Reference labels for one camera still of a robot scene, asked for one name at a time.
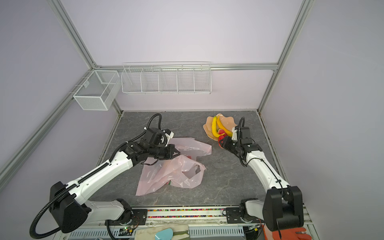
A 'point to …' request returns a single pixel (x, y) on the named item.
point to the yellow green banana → (214, 128)
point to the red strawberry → (221, 137)
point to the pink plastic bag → (183, 171)
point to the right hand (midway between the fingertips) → (222, 141)
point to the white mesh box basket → (97, 91)
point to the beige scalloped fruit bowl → (228, 121)
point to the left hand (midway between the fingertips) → (180, 154)
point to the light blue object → (165, 234)
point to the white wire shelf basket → (170, 77)
